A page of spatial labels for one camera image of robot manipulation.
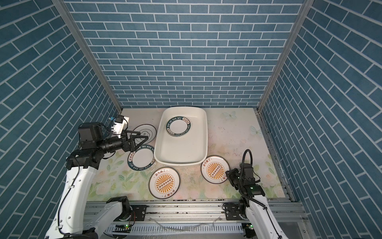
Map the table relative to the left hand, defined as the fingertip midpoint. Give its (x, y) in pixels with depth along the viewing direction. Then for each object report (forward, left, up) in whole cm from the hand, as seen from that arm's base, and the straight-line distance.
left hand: (143, 136), depth 66 cm
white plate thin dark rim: (+26, +12, -30) cm, 42 cm away
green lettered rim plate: (+4, +9, -30) cm, 32 cm away
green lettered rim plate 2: (+30, -11, -31) cm, 44 cm away
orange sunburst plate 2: (-3, -35, -31) cm, 47 cm away
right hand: (-5, -41, -29) cm, 50 cm away
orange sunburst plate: (-10, -6, -31) cm, 33 cm away
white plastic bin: (+12, -21, -33) cm, 41 cm away
